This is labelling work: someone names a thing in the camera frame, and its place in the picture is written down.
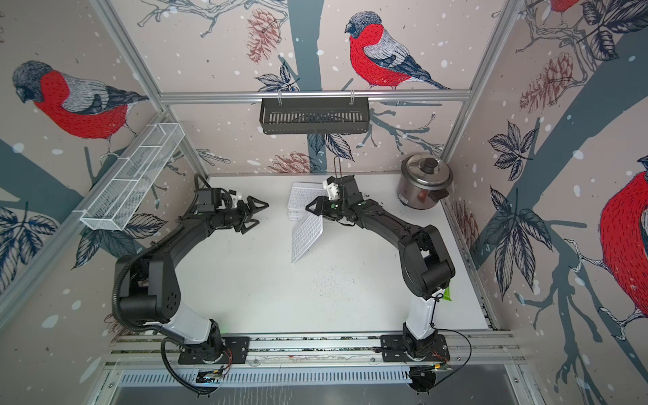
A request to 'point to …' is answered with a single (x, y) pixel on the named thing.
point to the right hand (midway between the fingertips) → (311, 206)
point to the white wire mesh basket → (130, 177)
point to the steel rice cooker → (424, 178)
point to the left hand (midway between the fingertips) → (267, 208)
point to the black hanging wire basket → (286, 116)
